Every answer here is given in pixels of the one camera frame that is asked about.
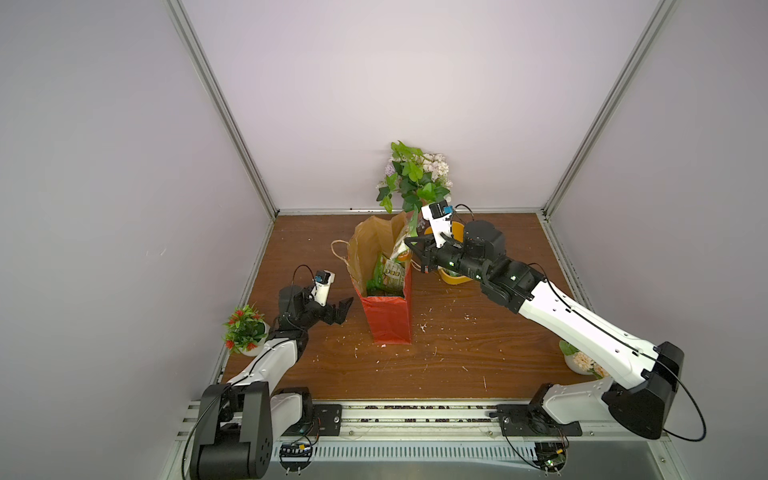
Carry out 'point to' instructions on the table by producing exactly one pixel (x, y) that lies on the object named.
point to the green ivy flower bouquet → (420, 178)
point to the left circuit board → (295, 456)
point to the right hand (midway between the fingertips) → (412, 229)
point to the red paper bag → (390, 317)
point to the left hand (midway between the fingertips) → (338, 291)
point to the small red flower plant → (245, 330)
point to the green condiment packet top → (378, 285)
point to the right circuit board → (551, 456)
